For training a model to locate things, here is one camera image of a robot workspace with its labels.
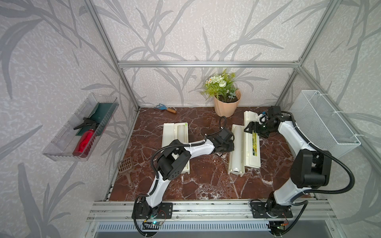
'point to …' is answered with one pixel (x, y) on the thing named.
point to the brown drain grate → (124, 166)
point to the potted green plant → (221, 87)
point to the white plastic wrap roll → (237, 155)
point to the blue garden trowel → (160, 106)
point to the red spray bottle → (84, 144)
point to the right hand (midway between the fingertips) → (250, 130)
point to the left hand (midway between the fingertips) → (234, 147)
